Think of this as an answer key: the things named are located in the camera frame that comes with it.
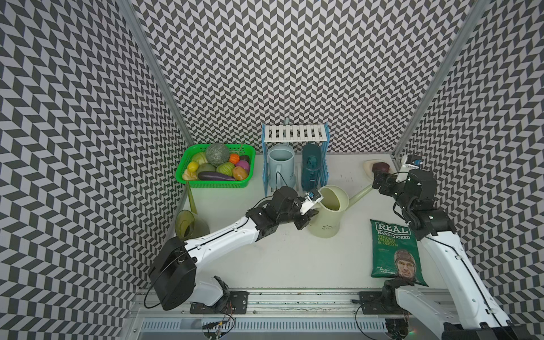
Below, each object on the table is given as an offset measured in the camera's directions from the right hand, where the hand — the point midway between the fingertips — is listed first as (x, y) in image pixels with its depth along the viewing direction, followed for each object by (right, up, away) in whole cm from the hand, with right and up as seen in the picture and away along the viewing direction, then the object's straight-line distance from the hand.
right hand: (386, 178), depth 74 cm
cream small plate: (+9, +6, +38) cm, 39 cm away
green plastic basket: (-88, +13, +38) cm, 96 cm away
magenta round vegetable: (-56, +6, +32) cm, 65 cm away
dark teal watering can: (-25, +2, +16) cm, 29 cm away
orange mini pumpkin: (-62, +9, +36) cm, 73 cm away
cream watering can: (-20, -17, +5) cm, 27 cm away
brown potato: (-57, +2, +26) cm, 63 cm away
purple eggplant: (-70, 0, +27) cm, 75 cm away
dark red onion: (+14, +5, +33) cm, 36 cm away
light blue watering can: (-37, +4, +13) cm, 40 cm away
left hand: (-25, -12, +3) cm, 28 cm away
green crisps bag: (+6, -29, +5) cm, 30 cm away
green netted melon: (-69, +11, +29) cm, 76 cm away
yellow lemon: (-81, +5, +28) cm, 86 cm away
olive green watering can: (-79, -21, +19) cm, 84 cm away
